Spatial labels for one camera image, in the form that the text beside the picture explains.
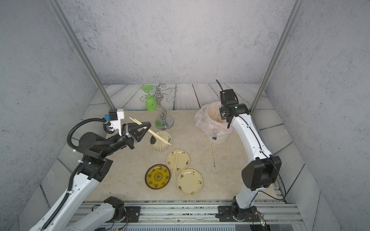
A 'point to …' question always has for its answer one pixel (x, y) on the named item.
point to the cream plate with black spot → (159, 143)
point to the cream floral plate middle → (182, 162)
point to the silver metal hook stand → (164, 121)
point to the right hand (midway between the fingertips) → (232, 109)
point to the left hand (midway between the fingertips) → (151, 128)
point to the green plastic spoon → (151, 102)
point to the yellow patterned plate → (157, 176)
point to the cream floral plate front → (189, 182)
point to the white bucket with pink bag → (207, 119)
